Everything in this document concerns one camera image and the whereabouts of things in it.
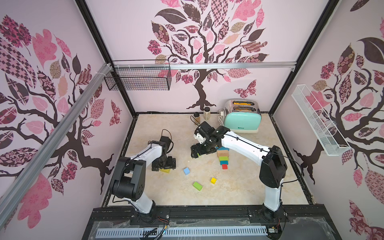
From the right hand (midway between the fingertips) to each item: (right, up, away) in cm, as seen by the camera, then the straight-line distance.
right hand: (199, 155), depth 83 cm
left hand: (-21, -11, +6) cm, 24 cm away
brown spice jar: (0, +22, +27) cm, 35 cm away
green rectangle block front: (-1, -18, 0) cm, 18 cm away
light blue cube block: (-7, -11, +5) cm, 14 cm away
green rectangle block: (+16, -5, +12) cm, 21 cm away
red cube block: (+16, -9, +9) cm, 21 cm away
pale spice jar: (+6, +26, +28) cm, 39 cm away
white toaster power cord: (+17, +24, +24) cm, 37 cm away
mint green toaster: (+30, +24, +15) cm, 41 cm away
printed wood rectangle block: (+13, -3, +14) cm, 19 cm away
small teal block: (+16, -7, +9) cm, 19 cm away
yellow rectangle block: (-19, -10, +4) cm, 22 cm away
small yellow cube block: (+9, -15, +2) cm, 18 cm away
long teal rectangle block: (+10, +7, -22) cm, 25 cm away
